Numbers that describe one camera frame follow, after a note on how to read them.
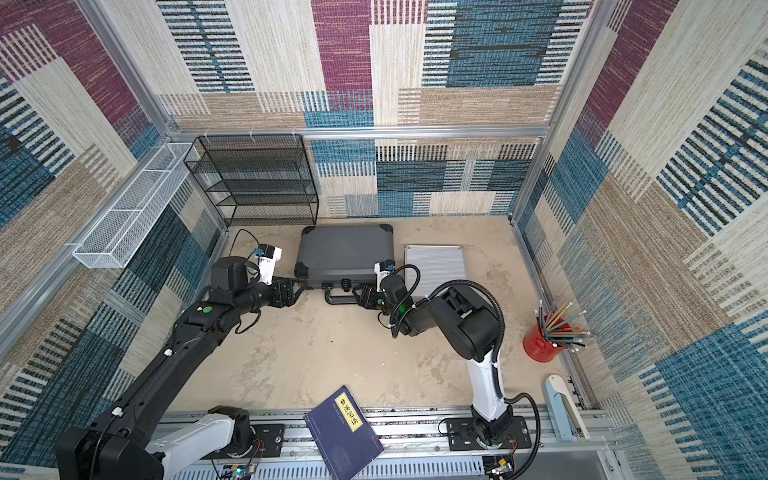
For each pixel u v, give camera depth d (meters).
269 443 0.73
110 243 0.70
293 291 0.72
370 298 0.87
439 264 1.02
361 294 0.96
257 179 1.10
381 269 0.90
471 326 0.53
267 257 0.69
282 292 0.69
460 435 0.74
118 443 0.38
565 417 0.74
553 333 0.83
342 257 0.96
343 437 0.74
